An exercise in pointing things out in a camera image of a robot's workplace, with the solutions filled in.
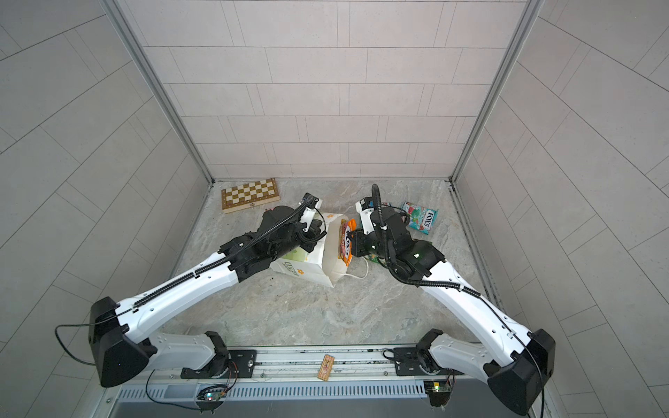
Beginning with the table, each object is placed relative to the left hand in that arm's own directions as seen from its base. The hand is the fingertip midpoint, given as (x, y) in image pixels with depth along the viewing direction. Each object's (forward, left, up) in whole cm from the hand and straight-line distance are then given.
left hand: (327, 220), depth 72 cm
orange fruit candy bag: (-4, -5, -5) cm, 8 cm away
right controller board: (-38, -30, -25) cm, 54 cm away
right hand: (-4, -5, -2) cm, 7 cm away
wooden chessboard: (+28, +36, -23) cm, 51 cm away
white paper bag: (-9, +2, -8) cm, 12 cm away
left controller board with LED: (-39, +28, -22) cm, 53 cm away
